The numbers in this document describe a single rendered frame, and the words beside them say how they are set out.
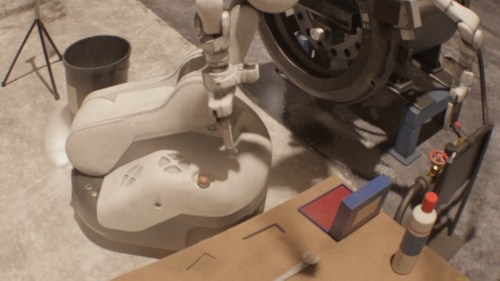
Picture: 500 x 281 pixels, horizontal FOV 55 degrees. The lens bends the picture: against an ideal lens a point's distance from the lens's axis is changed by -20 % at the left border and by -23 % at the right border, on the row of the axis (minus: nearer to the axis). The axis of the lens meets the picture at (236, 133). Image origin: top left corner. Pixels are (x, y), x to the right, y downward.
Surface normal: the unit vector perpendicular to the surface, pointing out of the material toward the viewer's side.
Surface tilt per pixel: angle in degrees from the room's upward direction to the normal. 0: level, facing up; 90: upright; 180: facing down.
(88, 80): 93
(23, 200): 0
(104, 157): 90
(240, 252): 0
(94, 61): 87
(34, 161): 0
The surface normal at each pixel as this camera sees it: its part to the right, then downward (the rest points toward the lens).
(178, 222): -0.04, 0.57
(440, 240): 0.07, -0.81
